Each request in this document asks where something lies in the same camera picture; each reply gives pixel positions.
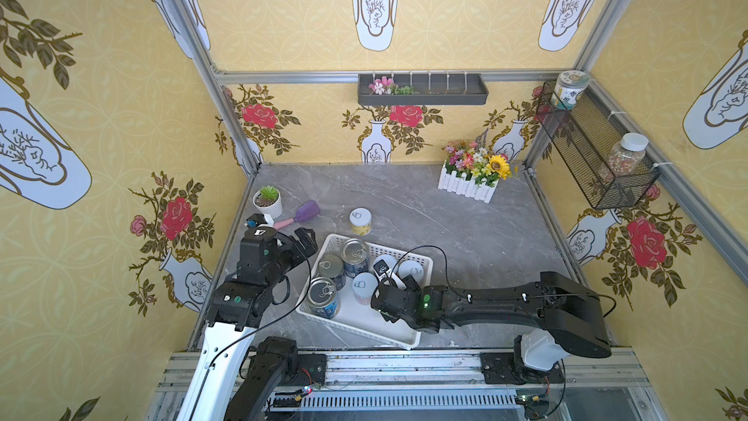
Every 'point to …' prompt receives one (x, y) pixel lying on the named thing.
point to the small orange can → (389, 260)
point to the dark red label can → (331, 266)
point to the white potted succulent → (268, 200)
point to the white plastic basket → (366, 318)
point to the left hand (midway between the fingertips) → (290, 239)
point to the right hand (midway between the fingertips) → (391, 284)
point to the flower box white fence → (471, 171)
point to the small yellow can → (360, 219)
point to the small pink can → (408, 268)
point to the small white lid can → (364, 286)
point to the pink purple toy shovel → (304, 210)
